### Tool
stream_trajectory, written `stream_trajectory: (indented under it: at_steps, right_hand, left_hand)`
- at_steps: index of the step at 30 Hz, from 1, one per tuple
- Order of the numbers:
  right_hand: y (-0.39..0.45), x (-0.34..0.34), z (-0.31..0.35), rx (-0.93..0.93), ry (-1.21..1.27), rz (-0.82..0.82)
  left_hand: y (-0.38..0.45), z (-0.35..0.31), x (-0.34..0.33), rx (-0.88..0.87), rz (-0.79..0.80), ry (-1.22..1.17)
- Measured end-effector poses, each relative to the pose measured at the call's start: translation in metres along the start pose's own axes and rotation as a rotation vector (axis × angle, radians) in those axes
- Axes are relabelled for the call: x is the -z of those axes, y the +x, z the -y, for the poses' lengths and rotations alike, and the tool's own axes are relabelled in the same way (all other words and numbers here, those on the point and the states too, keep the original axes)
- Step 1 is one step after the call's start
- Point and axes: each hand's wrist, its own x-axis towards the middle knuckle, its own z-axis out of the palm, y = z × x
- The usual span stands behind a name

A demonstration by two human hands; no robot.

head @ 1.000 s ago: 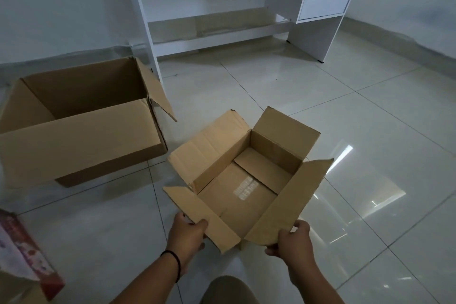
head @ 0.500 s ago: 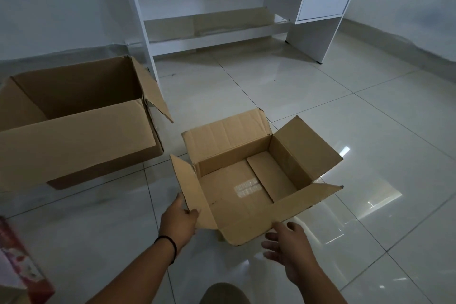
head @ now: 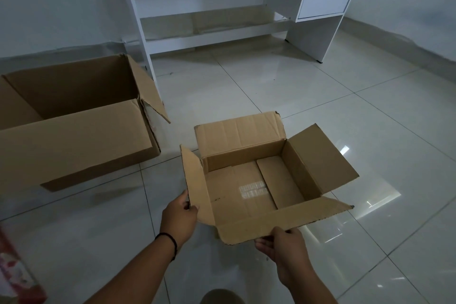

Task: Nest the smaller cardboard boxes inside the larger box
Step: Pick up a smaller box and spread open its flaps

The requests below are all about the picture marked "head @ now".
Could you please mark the person's left hand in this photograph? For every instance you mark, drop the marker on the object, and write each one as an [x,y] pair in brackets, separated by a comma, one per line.
[178,218]

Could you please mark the person's right hand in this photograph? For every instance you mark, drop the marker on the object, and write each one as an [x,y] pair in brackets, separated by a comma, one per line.
[288,257]

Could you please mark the cardboard box with white label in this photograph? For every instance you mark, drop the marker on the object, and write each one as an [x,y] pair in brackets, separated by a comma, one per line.
[313,157]

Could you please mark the large plain cardboard box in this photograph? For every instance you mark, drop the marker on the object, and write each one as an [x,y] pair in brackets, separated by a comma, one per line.
[71,143]

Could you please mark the cardboard box with clear tape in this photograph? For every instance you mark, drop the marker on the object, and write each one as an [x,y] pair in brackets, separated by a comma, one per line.
[18,271]

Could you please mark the person's left forearm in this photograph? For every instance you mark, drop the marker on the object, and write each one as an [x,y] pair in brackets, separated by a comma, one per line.
[135,271]

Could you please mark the person's khaki trouser leg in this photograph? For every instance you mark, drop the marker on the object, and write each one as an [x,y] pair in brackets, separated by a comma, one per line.
[222,297]

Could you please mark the black wristband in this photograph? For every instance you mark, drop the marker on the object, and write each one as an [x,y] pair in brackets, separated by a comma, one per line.
[173,243]

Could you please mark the white wooden desk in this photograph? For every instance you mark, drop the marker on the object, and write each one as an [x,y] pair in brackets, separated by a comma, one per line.
[320,40]

